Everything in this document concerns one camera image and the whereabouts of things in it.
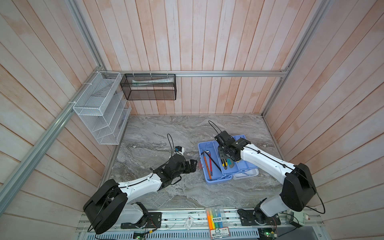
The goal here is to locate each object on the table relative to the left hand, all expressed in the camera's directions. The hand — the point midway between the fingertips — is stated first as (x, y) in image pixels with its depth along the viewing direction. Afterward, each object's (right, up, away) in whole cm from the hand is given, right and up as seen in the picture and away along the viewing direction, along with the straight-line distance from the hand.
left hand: (191, 165), depth 85 cm
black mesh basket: (-29, +51, +19) cm, 62 cm away
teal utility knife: (+23, +2, 0) cm, 23 cm away
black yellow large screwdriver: (+20, +1, 0) cm, 20 cm away
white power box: (+49, -20, -17) cm, 56 cm away
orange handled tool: (+13, -1, +10) cm, 16 cm away
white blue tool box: (+16, -4, +6) cm, 18 cm away
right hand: (+21, +8, +2) cm, 22 cm away
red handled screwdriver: (+13, -3, +8) cm, 16 cm away
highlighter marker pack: (+12, -24, -13) cm, 30 cm away
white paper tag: (-1, -25, -13) cm, 28 cm away
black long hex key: (+14, +1, +10) cm, 17 cm away
